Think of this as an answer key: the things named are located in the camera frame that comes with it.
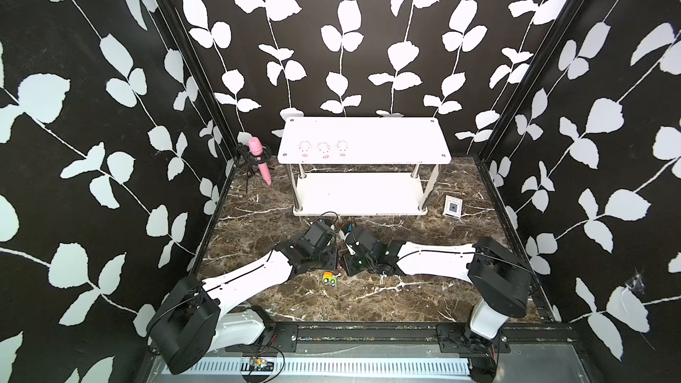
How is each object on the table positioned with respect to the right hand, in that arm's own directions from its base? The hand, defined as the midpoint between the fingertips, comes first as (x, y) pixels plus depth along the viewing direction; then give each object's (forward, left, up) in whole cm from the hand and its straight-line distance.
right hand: (338, 260), depth 84 cm
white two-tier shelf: (+47, -9, -6) cm, 48 cm away
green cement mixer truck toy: (-5, +3, -3) cm, 6 cm away
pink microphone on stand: (+34, +32, +15) cm, 49 cm away
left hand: (+2, 0, +1) cm, 2 cm away
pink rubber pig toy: (+20, +9, +31) cm, 38 cm away
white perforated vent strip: (-28, +3, -5) cm, 28 cm away
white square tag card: (+24, -44, -4) cm, 50 cm away
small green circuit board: (-27, +21, -5) cm, 35 cm away
